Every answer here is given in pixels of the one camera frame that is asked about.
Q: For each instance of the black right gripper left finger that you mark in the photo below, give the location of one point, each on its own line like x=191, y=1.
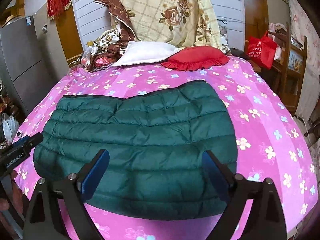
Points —
x=44, y=219

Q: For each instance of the dark green puffer jacket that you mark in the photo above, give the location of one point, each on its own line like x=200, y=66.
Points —
x=155, y=142

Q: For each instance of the left hand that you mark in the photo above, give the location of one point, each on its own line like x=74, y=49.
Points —
x=13, y=191

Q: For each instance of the white plastic bag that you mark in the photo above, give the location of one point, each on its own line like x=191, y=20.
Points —
x=10, y=127

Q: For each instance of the grey refrigerator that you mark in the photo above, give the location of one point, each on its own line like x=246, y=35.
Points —
x=23, y=70

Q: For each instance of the red plastic-wrapped package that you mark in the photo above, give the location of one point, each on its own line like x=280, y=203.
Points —
x=97, y=60

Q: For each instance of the wooden shelf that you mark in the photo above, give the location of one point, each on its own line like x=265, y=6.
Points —
x=290, y=69

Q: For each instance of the white pillow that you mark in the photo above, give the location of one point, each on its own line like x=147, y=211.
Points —
x=143, y=52

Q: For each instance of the red shopping bag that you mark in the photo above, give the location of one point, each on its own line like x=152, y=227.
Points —
x=262, y=50

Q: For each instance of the red ruffled cushion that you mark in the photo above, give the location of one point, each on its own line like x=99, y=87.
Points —
x=194, y=58

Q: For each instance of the brown floral blanket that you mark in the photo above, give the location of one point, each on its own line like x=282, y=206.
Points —
x=115, y=40

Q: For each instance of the cream floral quilt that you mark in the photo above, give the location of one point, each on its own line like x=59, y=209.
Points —
x=181, y=23

